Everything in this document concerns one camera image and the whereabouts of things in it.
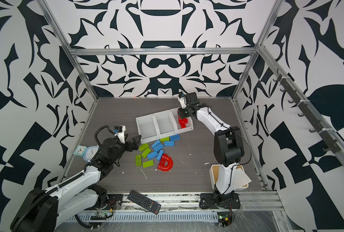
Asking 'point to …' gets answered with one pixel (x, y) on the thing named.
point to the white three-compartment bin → (160, 124)
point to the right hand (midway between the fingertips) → (180, 110)
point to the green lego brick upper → (143, 147)
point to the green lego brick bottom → (148, 164)
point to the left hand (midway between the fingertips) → (133, 132)
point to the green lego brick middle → (146, 152)
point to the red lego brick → (183, 122)
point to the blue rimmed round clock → (89, 152)
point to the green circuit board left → (101, 216)
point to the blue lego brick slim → (160, 154)
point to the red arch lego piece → (161, 166)
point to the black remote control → (144, 202)
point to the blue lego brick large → (157, 145)
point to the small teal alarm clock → (79, 150)
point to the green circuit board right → (224, 221)
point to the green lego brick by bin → (162, 140)
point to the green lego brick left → (138, 160)
